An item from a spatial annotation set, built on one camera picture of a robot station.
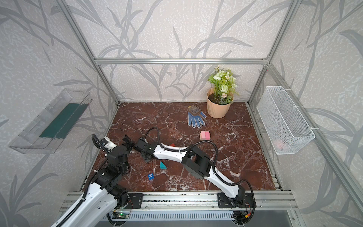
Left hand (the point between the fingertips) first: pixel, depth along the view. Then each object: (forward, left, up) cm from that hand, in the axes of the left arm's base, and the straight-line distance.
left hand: (125, 134), depth 77 cm
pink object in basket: (-6, -83, +2) cm, 83 cm away
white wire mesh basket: (-5, -78, +16) cm, 80 cm away
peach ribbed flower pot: (+27, -54, -9) cm, 61 cm away
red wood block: (-11, -28, +10) cm, 32 cm away
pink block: (+11, -45, -18) cm, 50 cm away
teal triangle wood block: (-11, -19, -18) cm, 28 cm away
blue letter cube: (-17, -14, -18) cm, 28 cm away
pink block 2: (+11, -48, -18) cm, 53 cm away
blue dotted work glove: (+25, -40, -20) cm, 51 cm away
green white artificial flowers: (+33, -59, +9) cm, 68 cm away
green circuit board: (-35, -1, -20) cm, 40 cm away
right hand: (0, -9, -19) cm, 21 cm away
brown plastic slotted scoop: (+33, -41, -18) cm, 56 cm away
